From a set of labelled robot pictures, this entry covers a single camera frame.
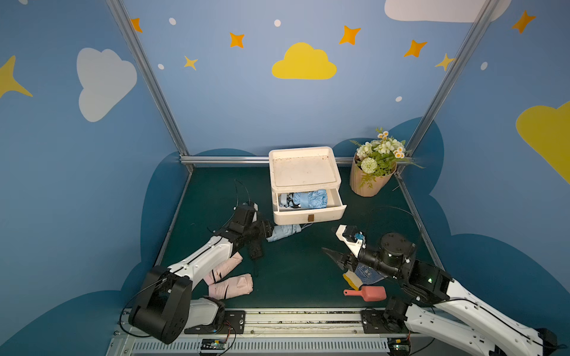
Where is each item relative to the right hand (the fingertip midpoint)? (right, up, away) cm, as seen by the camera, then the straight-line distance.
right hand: (333, 234), depth 65 cm
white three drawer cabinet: (-9, +22, +24) cm, 34 cm away
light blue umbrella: (-3, +10, +17) cm, 20 cm away
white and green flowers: (+24, +27, +24) cm, 43 cm away
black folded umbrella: (-26, -3, +10) cm, 28 cm away
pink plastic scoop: (+16, -24, +13) cm, 32 cm away
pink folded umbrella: (-35, -15, +21) cm, 43 cm away
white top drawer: (+3, +6, +13) cm, 15 cm away
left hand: (-22, -1, +23) cm, 32 cm away
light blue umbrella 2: (-16, -5, +28) cm, 33 cm away
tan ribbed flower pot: (+20, +16, +30) cm, 39 cm away
